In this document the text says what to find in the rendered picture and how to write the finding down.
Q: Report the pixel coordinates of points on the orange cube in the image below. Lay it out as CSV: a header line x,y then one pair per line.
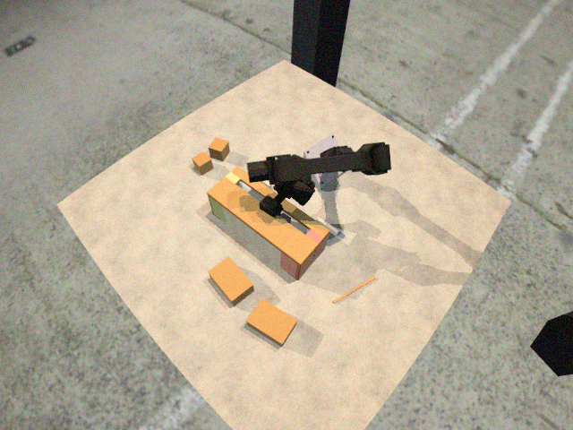
x,y
203,163
219,149

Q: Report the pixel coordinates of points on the orange rectangular block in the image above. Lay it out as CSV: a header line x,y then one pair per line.
x,y
271,322
231,281

